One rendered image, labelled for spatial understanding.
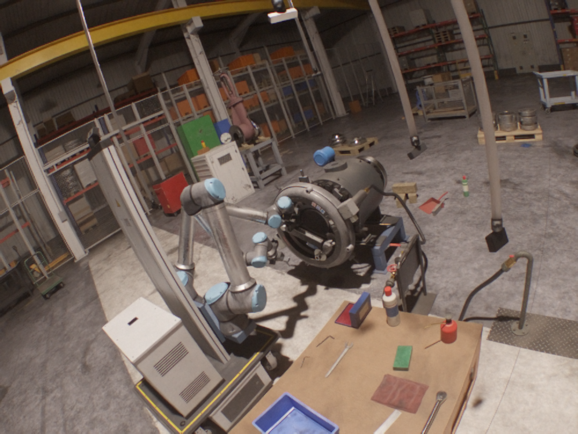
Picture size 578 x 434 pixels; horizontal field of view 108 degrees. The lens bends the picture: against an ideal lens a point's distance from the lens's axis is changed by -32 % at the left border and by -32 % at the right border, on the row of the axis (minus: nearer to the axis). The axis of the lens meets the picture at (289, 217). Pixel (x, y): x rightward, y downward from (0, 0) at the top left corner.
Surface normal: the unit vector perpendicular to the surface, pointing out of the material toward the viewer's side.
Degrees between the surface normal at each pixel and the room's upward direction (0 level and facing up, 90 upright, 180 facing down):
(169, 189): 90
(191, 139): 90
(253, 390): 90
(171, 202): 90
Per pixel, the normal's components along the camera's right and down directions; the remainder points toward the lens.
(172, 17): 0.65, 0.07
